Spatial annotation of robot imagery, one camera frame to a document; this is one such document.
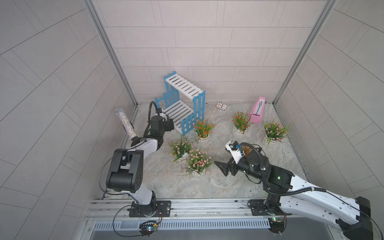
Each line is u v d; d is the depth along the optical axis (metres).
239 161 0.59
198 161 0.72
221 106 1.12
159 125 0.70
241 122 0.87
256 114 1.02
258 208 0.70
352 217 0.41
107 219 0.69
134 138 0.72
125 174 0.44
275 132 0.84
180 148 0.77
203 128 0.84
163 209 0.71
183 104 1.15
